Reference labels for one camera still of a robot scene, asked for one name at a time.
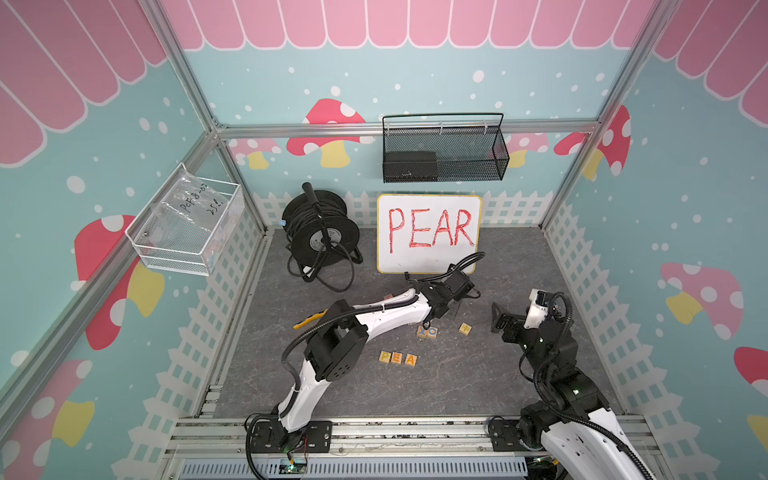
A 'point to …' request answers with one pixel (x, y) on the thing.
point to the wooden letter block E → (396, 357)
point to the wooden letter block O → (432, 332)
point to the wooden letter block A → (411, 359)
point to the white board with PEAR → (426, 233)
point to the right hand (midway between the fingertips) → (508, 305)
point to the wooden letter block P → (385, 356)
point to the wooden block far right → (465, 328)
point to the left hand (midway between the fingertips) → (443, 305)
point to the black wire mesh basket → (469, 146)
